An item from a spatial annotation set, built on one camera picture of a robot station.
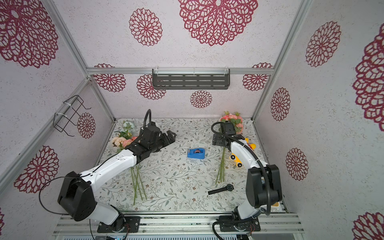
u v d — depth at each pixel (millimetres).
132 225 734
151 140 631
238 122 1106
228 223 704
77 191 412
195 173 917
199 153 966
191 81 975
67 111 766
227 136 658
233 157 920
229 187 855
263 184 453
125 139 994
